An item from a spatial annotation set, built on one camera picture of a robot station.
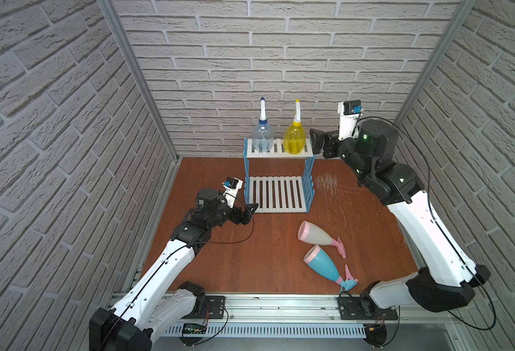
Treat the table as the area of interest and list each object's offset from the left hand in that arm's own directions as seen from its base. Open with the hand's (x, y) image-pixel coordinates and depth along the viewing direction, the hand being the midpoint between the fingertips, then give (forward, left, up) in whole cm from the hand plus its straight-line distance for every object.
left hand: (245, 193), depth 75 cm
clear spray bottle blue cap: (+25, -6, +5) cm, 26 cm away
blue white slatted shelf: (+23, -13, -22) cm, 35 cm away
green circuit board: (-37, +17, -27) cm, 49 cm away
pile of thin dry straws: (+19, -42, -24) cm, 52 cm away
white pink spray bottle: (-6, -27, -20) cm, 34 cm away
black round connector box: (-39, -44, -23) cm, 63 cm away
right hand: (+5, -21, +25) cm, 33 cm away
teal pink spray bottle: (-17, -27, -17) cm, 36 cm away
